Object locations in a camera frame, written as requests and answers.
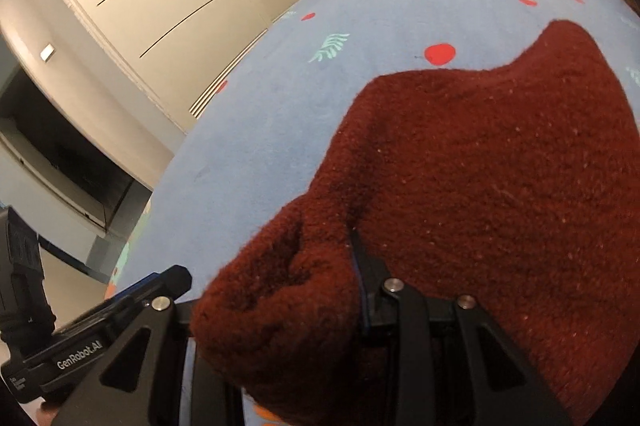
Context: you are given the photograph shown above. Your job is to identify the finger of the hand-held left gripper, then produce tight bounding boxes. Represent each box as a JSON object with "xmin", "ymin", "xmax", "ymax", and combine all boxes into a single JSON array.
[{"xmin": 55, "ymin": 263, "xmax": 193, "ymax": 342}]

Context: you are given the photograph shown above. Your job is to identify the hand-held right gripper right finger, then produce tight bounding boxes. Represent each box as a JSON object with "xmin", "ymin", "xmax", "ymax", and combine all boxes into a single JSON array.
[{"xmin": 350, "ymin": 231, "xmax": 571, "ymax": 426}]

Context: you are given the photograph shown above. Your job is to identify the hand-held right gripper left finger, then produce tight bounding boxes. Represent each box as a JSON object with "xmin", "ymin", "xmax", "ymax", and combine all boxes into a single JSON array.
[{"xmin": 50, "ymin": 299, "xmax": 246, "ymax": 426}]

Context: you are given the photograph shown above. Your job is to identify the dark red knit sweater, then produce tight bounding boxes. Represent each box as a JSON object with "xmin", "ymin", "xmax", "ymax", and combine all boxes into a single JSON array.
[{"xmin": 190, "ymin": 20, "xmax": 640, "ymax": 426}]

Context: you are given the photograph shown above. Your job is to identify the blue printed bed blanket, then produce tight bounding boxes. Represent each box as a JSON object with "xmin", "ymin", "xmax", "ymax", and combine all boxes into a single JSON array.
[{"xmin": 105, "ymin": 0, "xmax": 640, "ymax": 426}]

